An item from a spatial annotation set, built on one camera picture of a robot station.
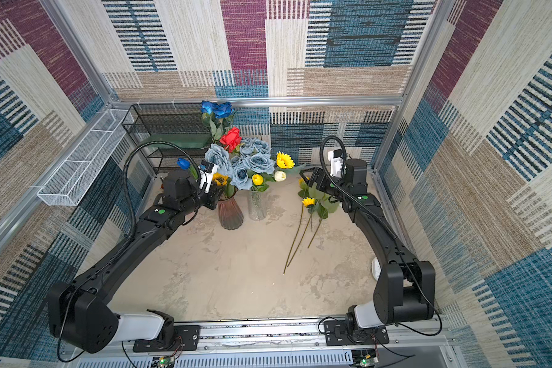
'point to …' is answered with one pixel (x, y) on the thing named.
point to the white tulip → (280, 175)
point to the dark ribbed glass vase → (231, 215)
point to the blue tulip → (183, 163)
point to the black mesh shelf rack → (170, 132)
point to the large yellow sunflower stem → (297, 239)
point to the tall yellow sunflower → (308, 202)
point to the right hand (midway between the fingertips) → (311, 178)
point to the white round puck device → (376, 268)
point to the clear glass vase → (257, 205)
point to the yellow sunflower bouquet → (317, 203)
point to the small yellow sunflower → (284, 160)
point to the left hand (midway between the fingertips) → (221, 184)
